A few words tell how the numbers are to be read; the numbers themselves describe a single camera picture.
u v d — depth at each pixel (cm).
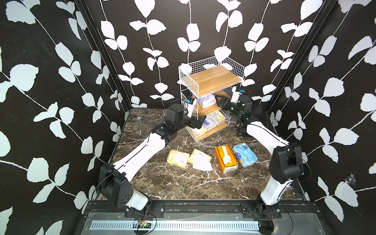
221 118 108
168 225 70
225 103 76
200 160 87
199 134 100
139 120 110
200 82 78
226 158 86
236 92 76
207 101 86
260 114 121
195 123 66
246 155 90
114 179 40
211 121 102
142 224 70
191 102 64
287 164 48
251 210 73
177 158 88
